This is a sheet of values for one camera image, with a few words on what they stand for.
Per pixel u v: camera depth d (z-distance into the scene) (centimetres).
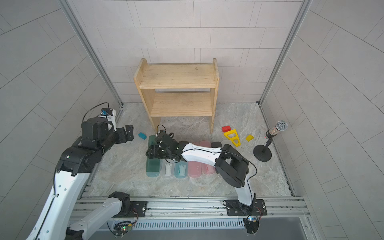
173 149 63
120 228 65
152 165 72
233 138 97
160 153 71
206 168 83
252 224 68
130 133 59
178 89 71
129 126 58
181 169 82
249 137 96
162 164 84
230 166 47
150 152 71
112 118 56
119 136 56
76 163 39
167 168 83
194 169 83
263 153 87
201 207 73
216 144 92
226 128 102
